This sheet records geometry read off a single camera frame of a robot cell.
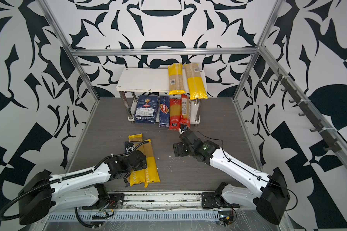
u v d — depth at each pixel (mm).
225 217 713
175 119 941
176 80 774
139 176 780
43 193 409
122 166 607
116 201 734
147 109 965
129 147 727
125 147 938
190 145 576
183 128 706
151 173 817
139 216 649
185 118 941
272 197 386
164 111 990
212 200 745
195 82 777
